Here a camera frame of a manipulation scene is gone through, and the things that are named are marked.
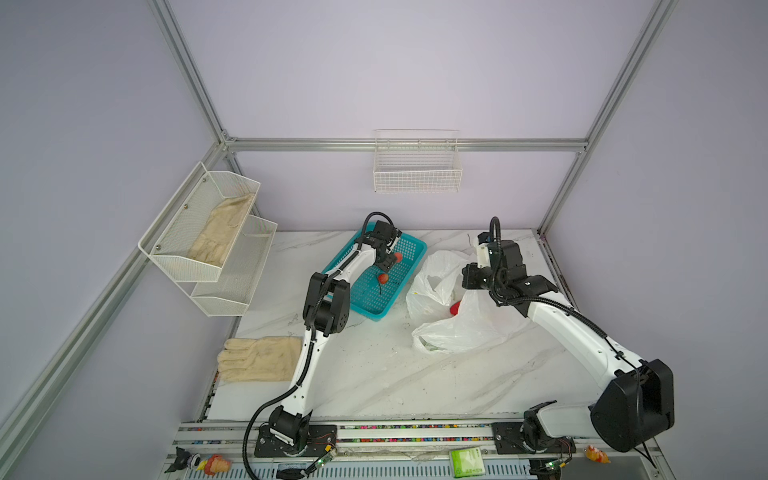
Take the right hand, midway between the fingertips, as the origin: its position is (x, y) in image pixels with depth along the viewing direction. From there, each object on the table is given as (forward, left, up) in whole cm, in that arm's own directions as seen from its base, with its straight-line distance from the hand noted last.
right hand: (461, 268), depth 83 cm
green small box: (-44, +1, -19) cm, 48 cm away
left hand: (+19, +25, -17) cm, 36 cm away
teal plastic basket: (+6, +27, -21) cm, 35 cm away
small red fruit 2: (+18, +18, -16) cm, 30 cm away
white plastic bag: (-13, +4, -5) cm, 15 cm away
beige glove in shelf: (+6, +67, +10) cm, 68 cm away
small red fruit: (+10, +23, -18) cm, 31 cm away
